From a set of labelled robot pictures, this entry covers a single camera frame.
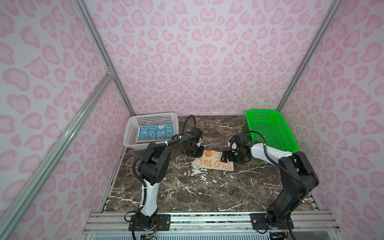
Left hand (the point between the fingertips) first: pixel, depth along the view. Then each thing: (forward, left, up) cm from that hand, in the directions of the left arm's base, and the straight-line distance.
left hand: (201, 153), depth 95 cm
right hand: (-5, -16, +1) cm, 16 cm away
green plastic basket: (+17, -55, -2) cm, 57 cm away
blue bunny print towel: (+17, +32, 0) cm, 36 cm away
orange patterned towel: (-4, -6, -1) cm, 7 cm away
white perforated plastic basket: (+22, +48, +4) cm, 53 cm away
